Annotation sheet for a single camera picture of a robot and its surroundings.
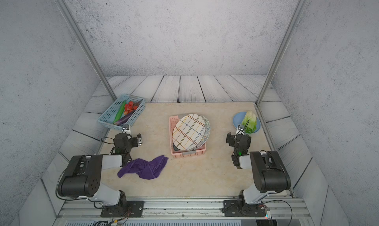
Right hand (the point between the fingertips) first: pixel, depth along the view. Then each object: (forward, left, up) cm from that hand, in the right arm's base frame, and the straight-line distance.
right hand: (239, 132), depth 93 cm
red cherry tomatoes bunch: (+23, +77, -1) cm, 81 cm away
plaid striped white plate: (+1, +32, -1) cm, 32 cm away
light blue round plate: (+18, -4, -8) cm, 20 cm away
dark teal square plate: (-8, +40, -6) cm, 41 cm away
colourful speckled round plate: (0, +20, +3) cm, 20 cm away
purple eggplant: (+14, +78, -3) cm, 80 cm away
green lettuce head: (+9, -11, -4) cm, 14 cm away
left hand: (-1, +67, 0) cm, 67 cm away
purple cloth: (-22, +57, -4) cm, 61 cm away
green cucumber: (+21, +85, -5) cm, 88 cm away
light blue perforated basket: (+14, +92, -3) cm, 93 cm away
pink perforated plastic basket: (-12, +25, -2) cm, 28 cm away
